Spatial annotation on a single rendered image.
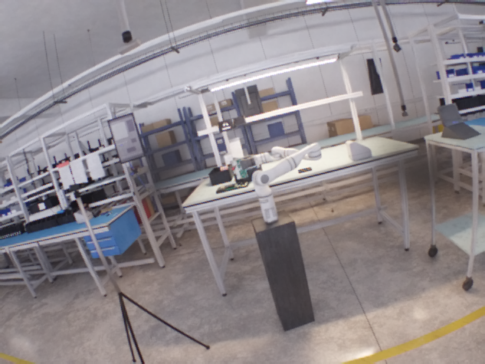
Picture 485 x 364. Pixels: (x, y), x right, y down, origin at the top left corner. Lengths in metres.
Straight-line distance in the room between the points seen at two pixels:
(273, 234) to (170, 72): 5.59
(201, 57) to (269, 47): 1.58
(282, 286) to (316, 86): 5.25
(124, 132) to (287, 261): 2.14
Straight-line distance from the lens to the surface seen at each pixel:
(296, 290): 1.91
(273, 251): 1.71
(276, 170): 1.66
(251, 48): 6.51
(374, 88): 4.43
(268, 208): 1.68
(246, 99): 4.03
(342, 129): 5.52
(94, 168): 3.59
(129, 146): 3.07
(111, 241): 3.02
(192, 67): 6.62
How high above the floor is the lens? 1.49
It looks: 12 degrees down
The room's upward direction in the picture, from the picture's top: 16 degrees counter-clockwise
